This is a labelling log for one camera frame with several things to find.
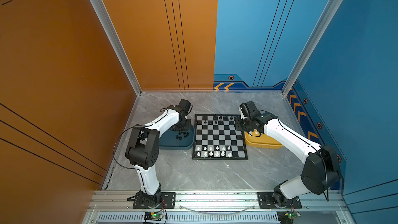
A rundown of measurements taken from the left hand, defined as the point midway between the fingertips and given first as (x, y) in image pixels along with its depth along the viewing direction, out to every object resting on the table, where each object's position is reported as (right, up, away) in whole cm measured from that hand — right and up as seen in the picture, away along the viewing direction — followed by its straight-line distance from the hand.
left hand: (185, 126), depth 95 cm
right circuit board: (+50, -38, -25) cm, 67 cm away
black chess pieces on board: (+23, +5, +7) cm, 24 cm away
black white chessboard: (+19, -7, -1) cm, 20 cm away
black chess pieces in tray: (0, -5, +2) cm, 6 cm away
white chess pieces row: (+19, -12, -10) cm, 24 cm away
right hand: (+29, +2, -9) cm, 30 cm away
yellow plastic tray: (+44, -7, -10) cm, 46 cm away
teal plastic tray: (-4, -8, -1) cm, 9 cm away
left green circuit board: (-10, -38, -24) cm, 46 cm away
